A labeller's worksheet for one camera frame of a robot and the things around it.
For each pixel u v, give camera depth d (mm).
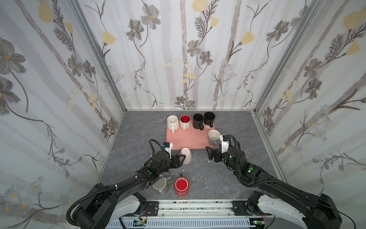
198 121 1049
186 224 702
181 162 778
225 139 670
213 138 909
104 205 413
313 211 410
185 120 1073
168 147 765
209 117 1045
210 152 717
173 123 1037
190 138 1080
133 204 597
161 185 722
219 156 693
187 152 847
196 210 747
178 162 744
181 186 732
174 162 731
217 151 688
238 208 735
